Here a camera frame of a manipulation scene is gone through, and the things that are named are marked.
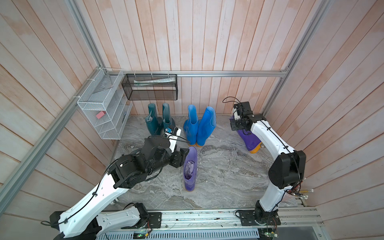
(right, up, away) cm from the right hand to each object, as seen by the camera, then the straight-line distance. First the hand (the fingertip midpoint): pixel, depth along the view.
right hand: (235, 122), depth 91 cm
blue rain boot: (-28, -2, -9) cm, 29 cm away
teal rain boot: (-49, -1, -6) cm, 49 cm away
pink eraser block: (-79, +4, -8) cm, 79 cm away
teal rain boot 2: (-43, +2, +1) cm, 43 cm away
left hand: (-32, -13, -29) cm, 45 cm away
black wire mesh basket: (-56, +26, +14) cm, 63 cm away
